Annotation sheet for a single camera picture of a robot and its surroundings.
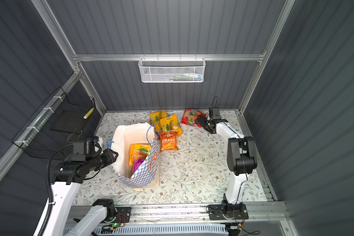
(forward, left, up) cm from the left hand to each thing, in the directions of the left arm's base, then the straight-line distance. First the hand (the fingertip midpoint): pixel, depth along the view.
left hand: (115, 155), depth 71 cm
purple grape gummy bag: (-3, -10, -4) cm, 11 cm away
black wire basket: (+19, +30, +7) cm, 36 cm away
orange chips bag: (+18, -26, -16) cm, 35 cm away
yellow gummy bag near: (+32, -27, -15) cm, 44 cm away
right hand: (+27, -49, -10) cm, 56 cm away
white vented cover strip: (-28, -8, -22) cm, 37 cm away
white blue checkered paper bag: (+14, -1, -2) cm, 14 cm away
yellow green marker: (+24, +18, +6) cm, 31 cm away
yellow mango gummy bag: (+8, -8, -10) cm, 15 cm away
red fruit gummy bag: (+38, -42, -14) cm, 59 cm away
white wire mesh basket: (+80, -30, 0) cm, 85 cm away
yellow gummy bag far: (+40, -16, -16) cm, 46 cm away
